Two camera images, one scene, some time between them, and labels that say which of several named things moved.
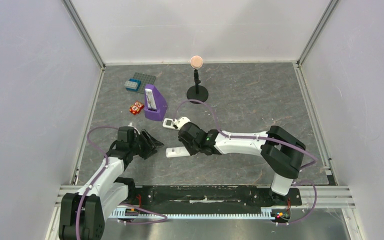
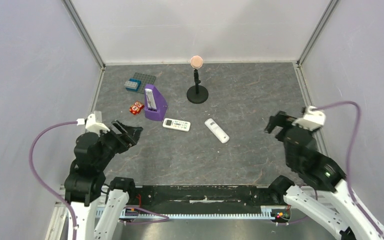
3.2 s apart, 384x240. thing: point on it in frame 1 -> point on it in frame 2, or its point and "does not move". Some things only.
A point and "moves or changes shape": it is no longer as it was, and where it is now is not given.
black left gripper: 146,154 -> 133,133
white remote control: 176,151 moves or changes shape
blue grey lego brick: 132,84 does not move
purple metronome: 155,105 does not move
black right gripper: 184,136 -> 283,127
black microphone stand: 198,92 does not move
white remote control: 169,122 does not move
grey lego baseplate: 145,79 does not move
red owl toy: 135,108 does not move
